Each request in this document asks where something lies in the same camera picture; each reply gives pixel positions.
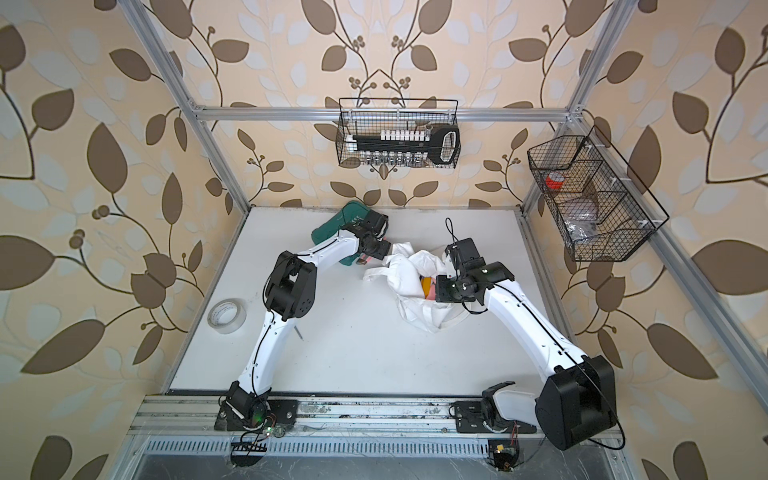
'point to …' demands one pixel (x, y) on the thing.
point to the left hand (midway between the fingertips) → (375, 243)
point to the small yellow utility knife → (426, 283)
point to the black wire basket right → (602, 209)
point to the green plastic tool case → (351, 213)
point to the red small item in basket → (554, 184)
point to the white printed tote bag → (405, 270)
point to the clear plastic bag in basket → (581, 227)
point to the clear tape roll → (227, 315)
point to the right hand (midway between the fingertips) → (441, 292)
